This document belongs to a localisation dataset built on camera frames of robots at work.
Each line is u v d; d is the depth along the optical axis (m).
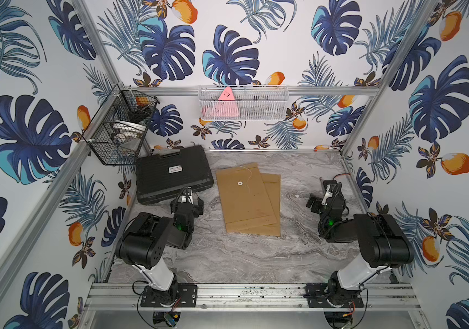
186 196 0.79
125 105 0.96
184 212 0.72
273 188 1.05
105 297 0.76
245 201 1.01
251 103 1.00
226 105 0.90
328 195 0.84
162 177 1.03
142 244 0.47
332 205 0.72
